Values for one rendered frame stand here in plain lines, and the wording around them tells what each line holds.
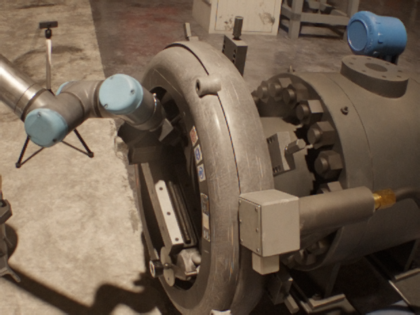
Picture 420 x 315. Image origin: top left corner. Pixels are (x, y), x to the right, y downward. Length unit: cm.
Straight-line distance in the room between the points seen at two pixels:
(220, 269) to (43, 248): 116
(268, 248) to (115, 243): 125
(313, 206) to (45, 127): 57
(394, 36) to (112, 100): 101
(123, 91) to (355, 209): 55
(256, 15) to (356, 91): 386
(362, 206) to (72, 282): 121
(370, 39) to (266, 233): 93
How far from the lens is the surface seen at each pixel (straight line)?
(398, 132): 140
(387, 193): 115
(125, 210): 232
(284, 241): 97
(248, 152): 103
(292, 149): 100
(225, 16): 512
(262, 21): 526
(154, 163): 140
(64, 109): 111
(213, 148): 104
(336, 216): 103
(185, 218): 137
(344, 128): 129
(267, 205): 93
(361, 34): 173
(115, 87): 114
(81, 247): 211
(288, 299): 112
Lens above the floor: 134
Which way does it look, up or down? 29 degrees down
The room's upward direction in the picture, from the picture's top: 6 degrees clockwise
